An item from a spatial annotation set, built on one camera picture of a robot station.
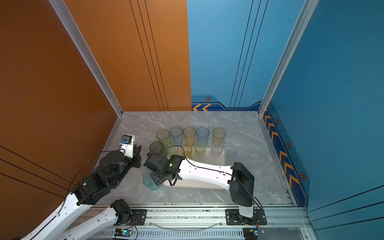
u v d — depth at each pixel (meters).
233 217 0.72
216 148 0.94
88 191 0.45
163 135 0.94
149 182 0.79
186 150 0.94
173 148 0.98
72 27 0.75
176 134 0.89
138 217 0.74
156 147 0.90
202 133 0.92
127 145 0.55
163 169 0.54
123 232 0.71
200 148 0.94
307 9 0.70
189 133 0.91
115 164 0.47
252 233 0.70
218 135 0.90
